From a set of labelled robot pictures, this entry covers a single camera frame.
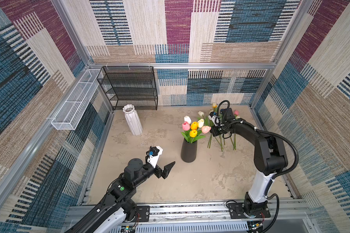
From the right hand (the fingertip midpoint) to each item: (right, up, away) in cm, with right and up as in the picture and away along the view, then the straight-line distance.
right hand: (212, 131), depth 97 cm
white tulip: (-18, +8, -24) cm, 31 cm away
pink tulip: (-19, +5, -28) cm, 35 cm away
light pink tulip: (-10, +3, -27) cm, 29 cm away
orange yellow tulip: (-15, +5, -28) cm, 32 cm away
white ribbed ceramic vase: (-50, +8, -6) cm, 51 cm away
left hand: (-28, -10, -25) cm, 39 cm away
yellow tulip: (-16, +1, -30) cm, 34 cm away
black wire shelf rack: (-58, +33, +11) cm, 68 cm away
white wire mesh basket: (-75, +8, -27) cm, 80 cm away
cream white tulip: (-12, +6, -27) cm, 30 cm away
